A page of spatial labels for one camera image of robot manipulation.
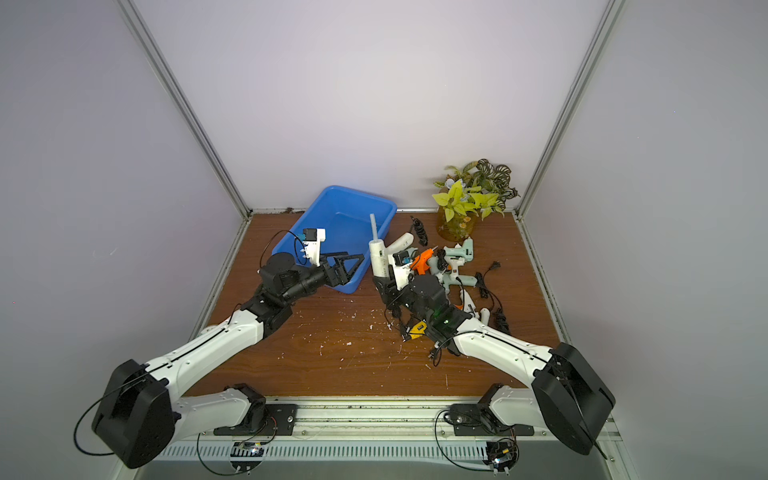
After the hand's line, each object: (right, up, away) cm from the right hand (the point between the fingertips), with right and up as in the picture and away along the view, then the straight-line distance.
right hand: (381, 270), depth 77 cm
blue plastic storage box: (-17, +18, +44) cm, 50 cm away
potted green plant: (+29, +24, +23) cm, 44 cm away
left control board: (-33, -44, -5) cm, 55 cm away
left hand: (-6, +4, -4) cm, 8 cm away
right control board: (+29, -43, -7) cm, 53 cm away
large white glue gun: (0, +5, -2) cm, 6 cm away
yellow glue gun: (+11, -19, +9) cm, 24 cm away
